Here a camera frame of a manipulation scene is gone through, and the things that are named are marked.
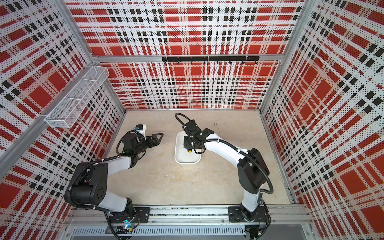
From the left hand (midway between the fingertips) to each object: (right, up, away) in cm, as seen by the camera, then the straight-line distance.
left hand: (161, 135), depth 91 cm
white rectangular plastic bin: (+13, -14, +2) cm, 19 cm away
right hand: (+19, -5, -6) cm, 20 cm away
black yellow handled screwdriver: (+19, -8, -10) cm, 22 cm away
